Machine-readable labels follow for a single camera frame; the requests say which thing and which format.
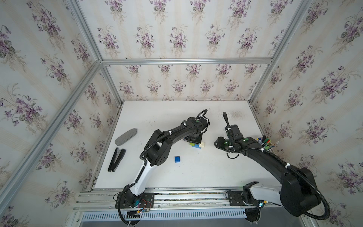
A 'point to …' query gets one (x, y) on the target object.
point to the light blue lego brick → (196, 146)
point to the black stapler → (118, 156)
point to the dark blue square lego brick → (177, 159)
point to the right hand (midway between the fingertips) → (218, 144)
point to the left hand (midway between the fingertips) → (194, 144)
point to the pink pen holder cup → (265, 144)
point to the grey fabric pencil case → (125, 136)
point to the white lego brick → (202, 144)
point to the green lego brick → (192, 144)
